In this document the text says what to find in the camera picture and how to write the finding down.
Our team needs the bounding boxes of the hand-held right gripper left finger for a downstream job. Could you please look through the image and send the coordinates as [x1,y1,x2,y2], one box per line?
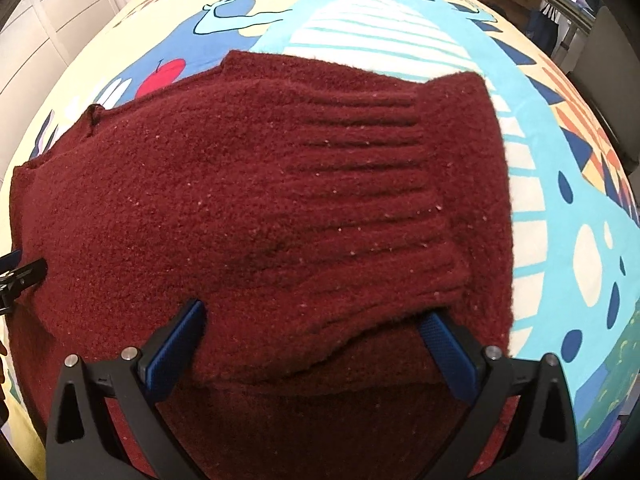
[46,299,207,480]

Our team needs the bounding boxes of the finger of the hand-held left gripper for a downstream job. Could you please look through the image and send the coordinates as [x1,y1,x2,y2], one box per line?
[0,251,49,315]

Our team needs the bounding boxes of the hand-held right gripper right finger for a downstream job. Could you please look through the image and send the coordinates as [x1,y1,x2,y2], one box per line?
[419,311,579,480]

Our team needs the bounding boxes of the dark red knit sweater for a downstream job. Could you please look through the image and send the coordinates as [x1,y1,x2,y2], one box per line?
[9,50,516,480]

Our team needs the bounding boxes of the white wardrobe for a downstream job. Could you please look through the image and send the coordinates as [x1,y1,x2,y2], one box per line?
[0,0,142,111]

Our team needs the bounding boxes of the grey-green chair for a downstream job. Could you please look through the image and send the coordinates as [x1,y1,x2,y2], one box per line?
[569,7,640,173]

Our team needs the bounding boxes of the navy tote bag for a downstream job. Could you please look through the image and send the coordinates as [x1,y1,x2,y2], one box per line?
[525,3,562,57]

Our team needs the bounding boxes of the yellow dinosaur print bedsheet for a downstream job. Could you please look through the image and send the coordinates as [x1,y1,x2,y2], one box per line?
[0,0,640,480]

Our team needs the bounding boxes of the white desk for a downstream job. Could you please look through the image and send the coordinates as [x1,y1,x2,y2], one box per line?
[542,0,603,38]

